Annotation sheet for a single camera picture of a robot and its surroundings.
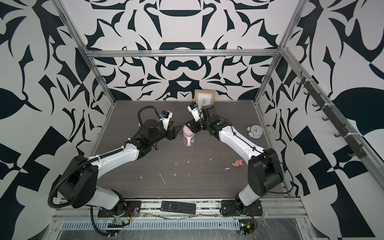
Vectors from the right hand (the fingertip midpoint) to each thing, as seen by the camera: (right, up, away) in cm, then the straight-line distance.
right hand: (188, 120), depth 84 cm
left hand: (-7, -1, -1) cm, 7 cm away
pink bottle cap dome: (-1, -6, -1) cm, 6 cm away
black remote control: (-5, -43, -10) cm, 44 cm away
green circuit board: (+28, -49, -13) cm, 58 cm away
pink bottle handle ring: (0, -11, +3) cm, 11 cm away
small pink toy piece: (+29, -25, +3) cm, 38 cm away
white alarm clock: (+43, -8, +14) cm, 46 cm away
